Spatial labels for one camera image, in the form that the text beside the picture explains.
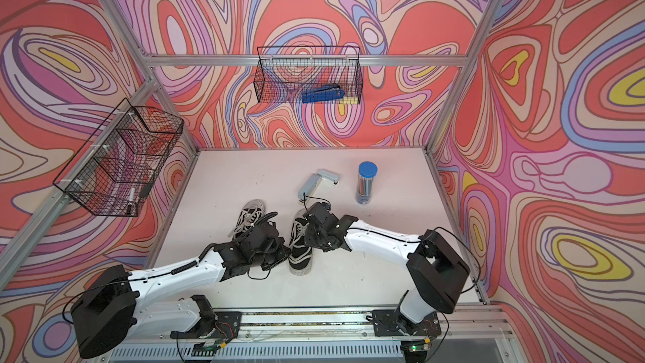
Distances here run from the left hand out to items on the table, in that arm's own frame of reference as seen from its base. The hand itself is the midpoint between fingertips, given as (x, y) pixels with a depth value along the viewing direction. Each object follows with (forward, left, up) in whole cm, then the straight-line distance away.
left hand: (297, 253), depth 81 cm
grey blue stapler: (+32, -3, -4) cm, 32 cm away
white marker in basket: (+8, +48, +19) cm, 52 cm away
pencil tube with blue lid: (+24, -24, +14) cm, 36 cm away
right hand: (+3, -4, -1) cm, 5 cm away
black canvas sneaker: (+16, +19, -1) cm, 25 cm away
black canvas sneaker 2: (-2, -1, +1) cm, 2 cm away
